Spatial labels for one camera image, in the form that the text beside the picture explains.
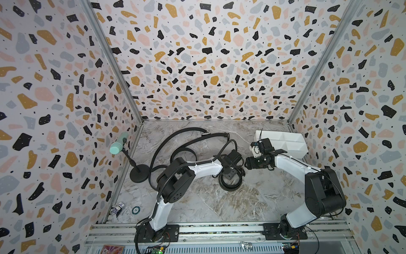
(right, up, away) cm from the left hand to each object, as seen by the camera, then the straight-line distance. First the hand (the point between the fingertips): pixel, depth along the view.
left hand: (233, 169), depth 93 cm
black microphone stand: (-55, -2, 0) cm, 55 cm away
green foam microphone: (-51, +16, -29) cm, 61 cm away
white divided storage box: (+41, +15, +10) cm, 45 cm away
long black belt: (-34, +13, +11) cm, 38 cm away
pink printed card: (-55, -29, -25) cm, 67 cm away
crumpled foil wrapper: (+3, -28, -23) cm, 37 cm away
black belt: (+4, -2, -1) cm, 5 cm away
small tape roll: (-51, -18, -13) cm, 55 cm away
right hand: (+11, +4, 0) cm, 12 cm away
